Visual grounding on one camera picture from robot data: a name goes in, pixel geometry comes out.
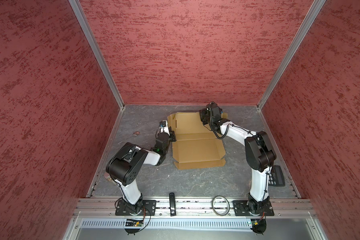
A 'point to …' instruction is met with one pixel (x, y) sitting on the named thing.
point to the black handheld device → (172, 200)
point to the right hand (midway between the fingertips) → (196, 111)
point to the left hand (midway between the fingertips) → (171, 129)
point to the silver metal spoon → (136, 133)
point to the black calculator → (276, 178)
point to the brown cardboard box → (197, 146)
